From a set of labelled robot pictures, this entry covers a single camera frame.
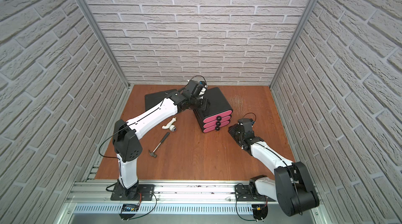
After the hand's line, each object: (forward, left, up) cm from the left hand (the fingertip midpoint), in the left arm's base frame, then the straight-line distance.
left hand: (203, 97), depth 86 cm
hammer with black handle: (-25, +28, -19) cm, 42 cm away
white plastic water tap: (-8, +20, -18) cm, 28 cm away
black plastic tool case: (+10, +35, -15) cm, 40 cm away
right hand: (-12, -17, -14) cm, 25 cm away
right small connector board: (-51, -26, -20) cm, 61 cm away
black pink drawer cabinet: (-10, -7, -4) cm, 13 cm away
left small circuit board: (-50, +35, -24) cm, 66 cm away
